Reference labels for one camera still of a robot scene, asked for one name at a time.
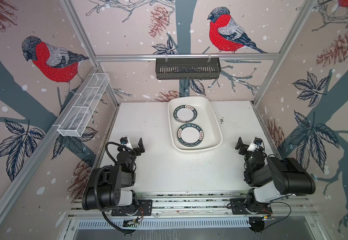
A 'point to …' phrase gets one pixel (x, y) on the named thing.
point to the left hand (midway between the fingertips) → (132, 140)
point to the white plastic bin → (207, 119)
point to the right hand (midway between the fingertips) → (248, 141)
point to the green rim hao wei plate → (185, 113)
